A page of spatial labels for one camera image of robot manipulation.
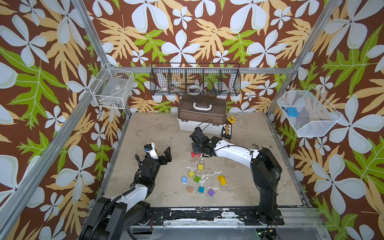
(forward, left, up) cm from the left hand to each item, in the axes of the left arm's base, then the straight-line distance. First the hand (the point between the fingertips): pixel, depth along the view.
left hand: (162, 147), depth 85 cm
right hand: (+4, -20, -4) cm, 21 cm away
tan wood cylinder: (-20, -17, -12) cm, 29 cm away
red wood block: (+1, -18, -12) cm, 22 cm away
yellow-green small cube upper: (-7, -23, -12) cm, 27 cm away
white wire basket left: (+28, +29, +20) cm, 45 cm away
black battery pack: (+21, -44, -11) cm, 50 cm away
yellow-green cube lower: (-12, -17, -11) cm, 24 cm away
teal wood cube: (-20, -23, -13) cm, 33 cm away
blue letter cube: (-15, -13, -13) cm, 23 cm away
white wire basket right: (+8, -82, +18) cm, 85 cm away
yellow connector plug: (+32, -49, -11) cm, 60 cm away
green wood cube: (-14, -20, -13) cm, 28 cm away
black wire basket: (+42, -20, +17) cm, 50 cm away
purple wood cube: (-22, -28, -13) cm, 38 cm away
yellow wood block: (-15, -35, -11) cm, 40 cm away
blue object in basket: (+16, -76, +13) cm, 79 cm away
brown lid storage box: (+19, -26, +8) cm, 33 cm away
